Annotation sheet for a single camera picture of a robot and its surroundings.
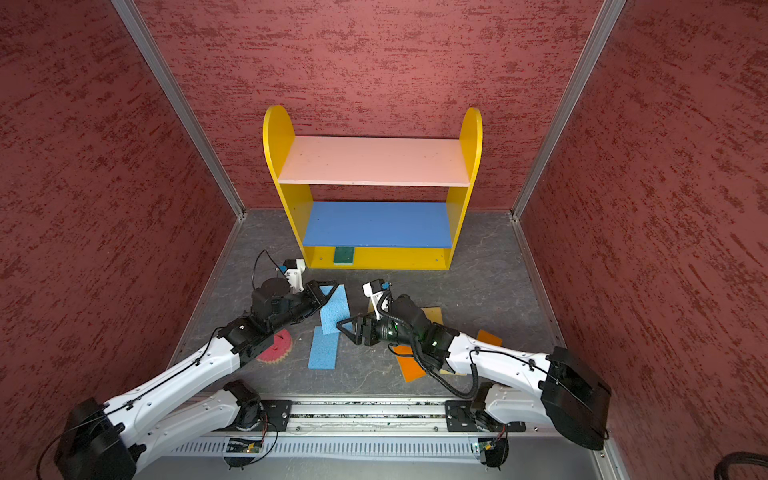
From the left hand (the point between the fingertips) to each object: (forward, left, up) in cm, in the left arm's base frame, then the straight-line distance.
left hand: (340, 290), depth 77 cm
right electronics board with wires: (-33, -39, -18) cm, 54 cm away
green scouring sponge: (+23, +4, -17) cm, 29 cm away
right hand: (-11, -2, -1) cm, 11 cm away
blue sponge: (-10, +6, -17) cm, 21 cm away
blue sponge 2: (-6, +1, 0) cm, 6 cm away
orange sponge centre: (-13, -18, -19) cm, 29 cm away
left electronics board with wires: (-32, +23, -21) cm, 45 cm away
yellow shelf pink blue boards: (+49, -8, -15) cm, 52 cm away
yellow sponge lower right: (-22, -25, +6) cm, 34 cm away
